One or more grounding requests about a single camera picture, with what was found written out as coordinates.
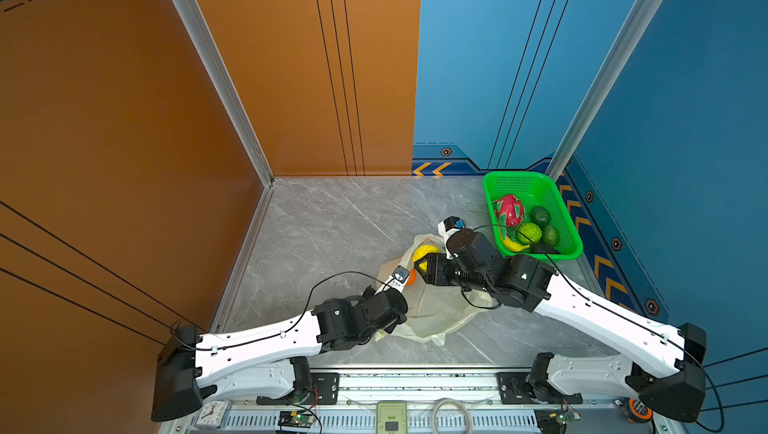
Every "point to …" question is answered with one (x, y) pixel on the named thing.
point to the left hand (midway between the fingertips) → (396, 295)
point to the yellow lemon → (421, 251)
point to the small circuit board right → (564, 417)
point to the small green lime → (551, 236)
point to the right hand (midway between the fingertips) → (418, 267)
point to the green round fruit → (529, 233)
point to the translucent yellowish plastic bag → (433, 311)
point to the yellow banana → (513, 246)
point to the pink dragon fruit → (510, 211)
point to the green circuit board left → (292, 418)
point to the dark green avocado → (540, 215)
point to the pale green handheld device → (392, 417)
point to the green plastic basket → (534, 189)
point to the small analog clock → (212, 415)
